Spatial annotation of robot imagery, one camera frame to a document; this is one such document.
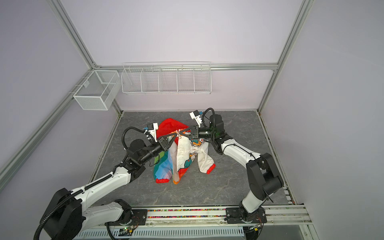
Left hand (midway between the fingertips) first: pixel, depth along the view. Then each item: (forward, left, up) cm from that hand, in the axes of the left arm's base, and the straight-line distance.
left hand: (177, 137), depth 72 cm
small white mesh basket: (+40, +51, 0) cm, 65 cm away
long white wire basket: (+48, -1, +1) cm, 48 cm away
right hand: (+2, -1, -1) cm, 2 cm away
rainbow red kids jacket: (-8, +6, -16) cm, 18 cm away
